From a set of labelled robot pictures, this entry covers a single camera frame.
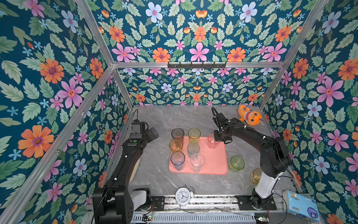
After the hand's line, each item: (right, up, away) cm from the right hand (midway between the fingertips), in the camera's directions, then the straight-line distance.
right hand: (221, 136), depth 92 cm
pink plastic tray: (-4, -16, -3) cm, 17 cm away
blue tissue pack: (+36, -32, -23) cm, 53 cm away
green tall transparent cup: (-18, +2, -6) cm, 20 cm away
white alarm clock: (-24, -29, -18) cm, 42 cm away
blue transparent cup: (-29, -13, -8) cm, 32 cm away
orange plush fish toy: (+26, +12, +10) cm, 30 cm away
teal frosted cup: (-19, -8, -1) cm, 21 cm away
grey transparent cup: (-29, +2, -1) cm, 29 cm away
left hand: (-45, +3, -7) cm, 45 cm away
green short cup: (+9, -17, -5) cm, 20 cm away
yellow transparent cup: (-30, -6, 0) cm, 31 cm away
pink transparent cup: (-5, -6, +3) cm, 8 cm away
